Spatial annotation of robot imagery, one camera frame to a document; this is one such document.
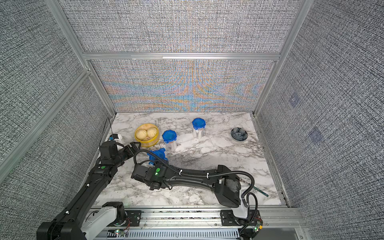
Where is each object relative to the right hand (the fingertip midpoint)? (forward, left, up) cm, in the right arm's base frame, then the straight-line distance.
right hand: (160, 160), depth 76 cm
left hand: (+10, +14, 0) cm, 17 cm away
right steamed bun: (+25, +11, -11) cm, 30 cm away
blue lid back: (+28, -20, -5) cm, 35 cm away
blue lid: (+18, -2, -4) cm, 19 cm away
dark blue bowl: (+26, -49, -14) cm, 57 cm away
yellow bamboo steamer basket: (+19, +13, -12) cm, 26 cm away
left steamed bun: (+24, +18, -12) cm, 32 cm away
